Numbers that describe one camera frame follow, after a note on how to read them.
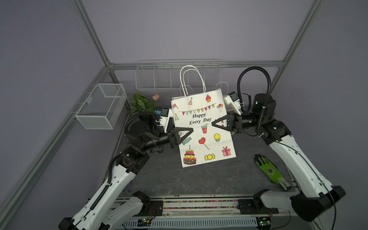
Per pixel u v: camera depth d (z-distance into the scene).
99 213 0.38
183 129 0.52
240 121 0.49
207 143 0.55
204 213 0.73
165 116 0.50
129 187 0.79
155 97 0.89
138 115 0.43
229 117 0.52
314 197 0.38
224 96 0.52
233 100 0.51
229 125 0.52
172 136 0.49
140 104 0.83
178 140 0.52
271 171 0.85
